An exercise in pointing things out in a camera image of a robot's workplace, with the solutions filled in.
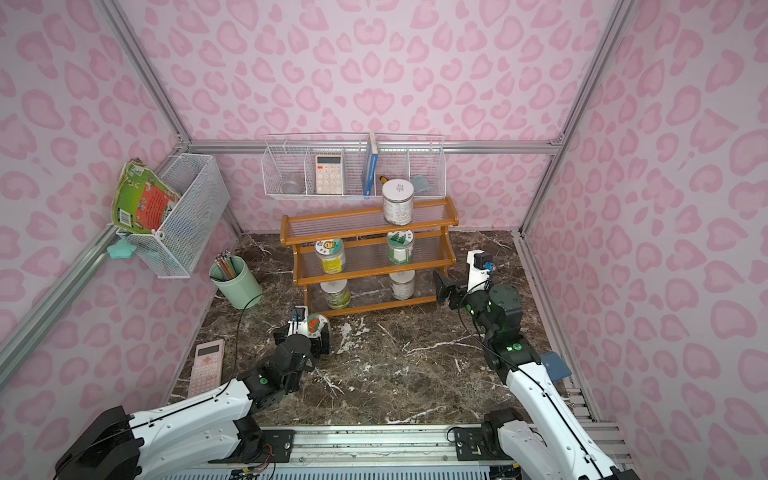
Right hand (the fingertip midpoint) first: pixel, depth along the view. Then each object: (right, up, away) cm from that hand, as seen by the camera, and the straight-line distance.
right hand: (449, 267), depth 73 cm
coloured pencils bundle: (-65, 0, +17) cm, 67 cm away
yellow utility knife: (-17, +28, +25) cm, 41 cm away
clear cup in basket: (-46, +25, +22) cm, 57 cm away
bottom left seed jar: (-31, -9, +18) cm, 36 cm away
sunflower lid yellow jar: (-31, +3, +10) cm, 33 cm away
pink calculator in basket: (-34, +28, +20) cm, 48 cm away
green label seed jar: (-12, +6, +13) cm, 18 cm away
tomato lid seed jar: (-36, -17, +13) cm, 42 cm away
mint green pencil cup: (-60, -6, +15) cm, 62 cm away
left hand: (-37, -15, +11) cm, 41 cm away
